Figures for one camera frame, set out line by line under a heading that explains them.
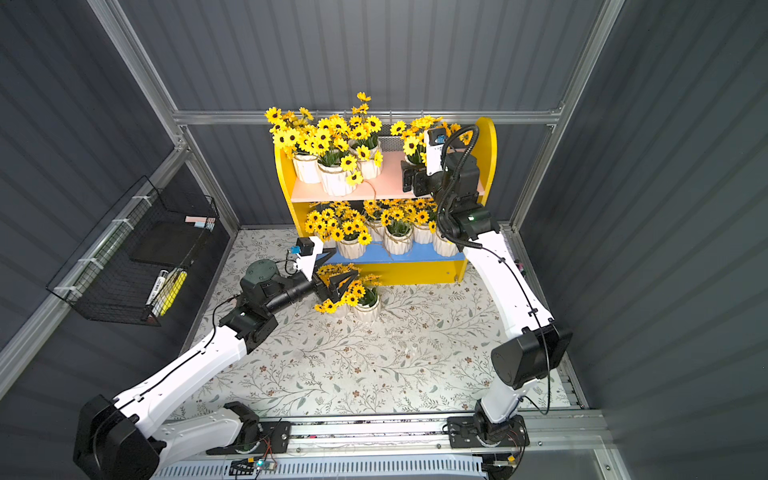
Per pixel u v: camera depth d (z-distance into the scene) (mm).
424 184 638
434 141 575
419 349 888
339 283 628
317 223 831
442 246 893
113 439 381
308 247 585
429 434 754
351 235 813
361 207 891
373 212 882
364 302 885
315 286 619
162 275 721
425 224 850
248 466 722
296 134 624
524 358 424
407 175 633
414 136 635
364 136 670
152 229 793
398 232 892
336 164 656
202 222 850
